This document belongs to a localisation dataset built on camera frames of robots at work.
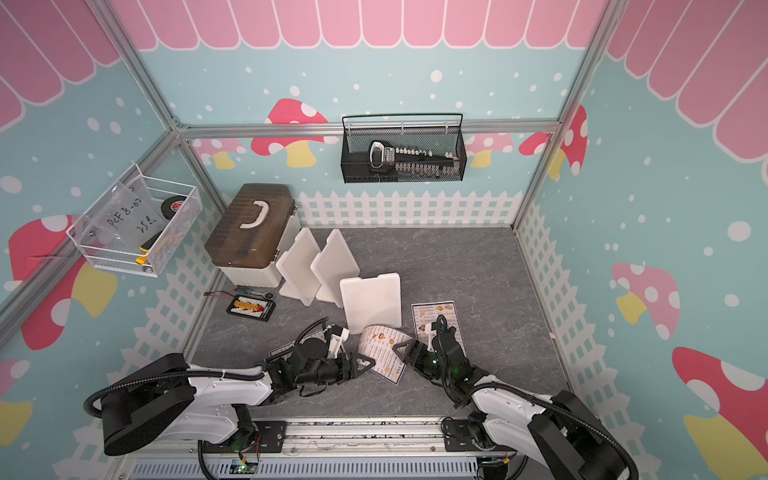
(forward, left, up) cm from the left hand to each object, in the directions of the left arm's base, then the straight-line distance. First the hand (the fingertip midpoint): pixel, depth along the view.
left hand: (369, 372), depth 80 cm
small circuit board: (-21, +29, -7) cm, 36 cm away
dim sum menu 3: (+21, -18, -5) cm, 28 cm away
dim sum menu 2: (+9, +26, -5) cm, 28 cm away
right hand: (+6, -8, 0) cm, 10 cm away
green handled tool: (+26, +37, -4) cm, 45 cm away
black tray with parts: (+22, +40, -4) cm, 46 cm away
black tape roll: (+34, +54, +28) cm, 69 cm away
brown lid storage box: (+42, +45, +5) cm, 62 cm away
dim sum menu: (+7, -2, +3) cm, 7 cm away
